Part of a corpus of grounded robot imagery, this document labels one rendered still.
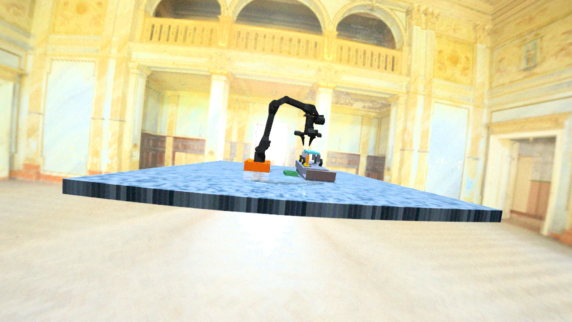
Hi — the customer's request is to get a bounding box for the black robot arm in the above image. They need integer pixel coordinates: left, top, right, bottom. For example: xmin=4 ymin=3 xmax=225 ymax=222
xmin=253 ymin=96 xmax=325 ymax=163

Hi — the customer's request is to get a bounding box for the green tray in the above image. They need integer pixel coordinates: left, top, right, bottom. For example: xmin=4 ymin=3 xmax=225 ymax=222
xmin=283 ymin=170 xmax=299 ymax=177

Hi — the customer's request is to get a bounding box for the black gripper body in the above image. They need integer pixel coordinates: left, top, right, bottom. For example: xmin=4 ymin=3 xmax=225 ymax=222
xmin=294 ymin=123 xmax=322 ymax=137

